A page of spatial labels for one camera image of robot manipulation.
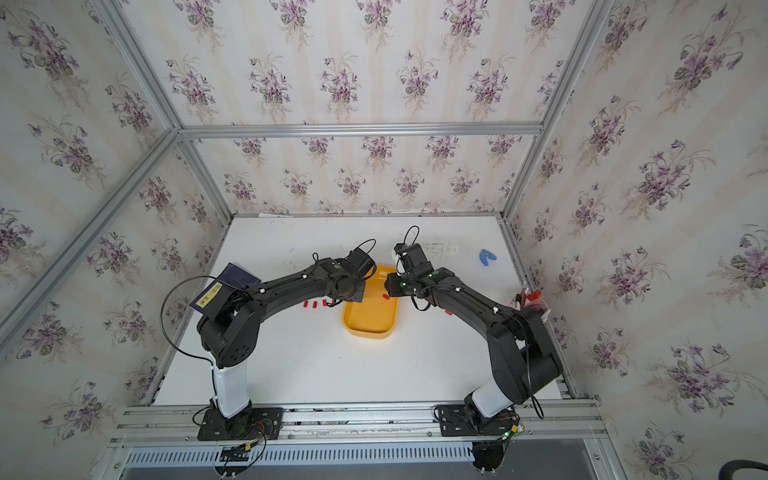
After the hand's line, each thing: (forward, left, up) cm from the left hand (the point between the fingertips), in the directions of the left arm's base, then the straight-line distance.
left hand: (357, 295), depth 92 cm
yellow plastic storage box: (-6, -6, -3) cm, 9 cm away
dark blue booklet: (+10, +45, -4) cm, 46 cm away
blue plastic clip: (+19, -45, -3) cm, 49 cm away
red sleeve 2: (-10, +7, +13) cm, 18 cm away
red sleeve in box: (+2, -9, -4) cm, 10 cm away
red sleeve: (-11, +9, +13) cm, 20 cm away
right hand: (+1, -11, +6) cm, 12 cm away
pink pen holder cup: (-6, -51, +7) cm, 52 cm away
